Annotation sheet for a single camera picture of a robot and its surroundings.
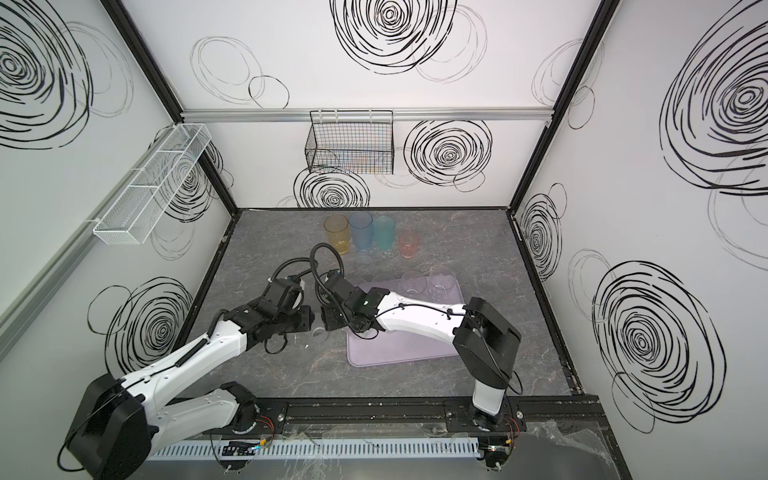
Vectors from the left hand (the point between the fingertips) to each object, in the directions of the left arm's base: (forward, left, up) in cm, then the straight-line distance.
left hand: (314, 314), depth 84 cm
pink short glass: (+32, -27, -6) cm, 42 cm away
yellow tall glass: (+28, -3, +5) cm, 29 cm away
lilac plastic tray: (-7, -21, -5) cm, 23 cm away
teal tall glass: (+32, -18, +1) cm, 37 cm away
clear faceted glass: (+16, -38, -5) cm, 41 cm away
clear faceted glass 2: (+14, -29, -4) cm, 32 cm away
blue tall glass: (+30, -11, +3) cm, 32 cm away
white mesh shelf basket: (+13, +42, +26) cm, 51 cm away
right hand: (-2, -3, +3) cm, 5 cm away
